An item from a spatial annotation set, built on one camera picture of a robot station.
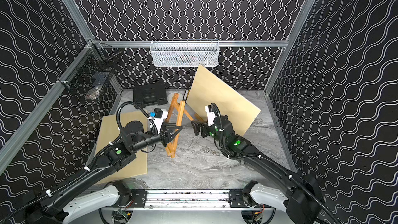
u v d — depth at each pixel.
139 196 0.75
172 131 0.65
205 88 0.90
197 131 0.68
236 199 0.74
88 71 0.93
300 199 0.39
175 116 0.64
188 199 0.76
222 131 0.55
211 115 0.65
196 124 0.65
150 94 1.11
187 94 1.17
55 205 0.41
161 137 0.58
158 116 0.57
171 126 0.64
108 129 1.00
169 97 1.16
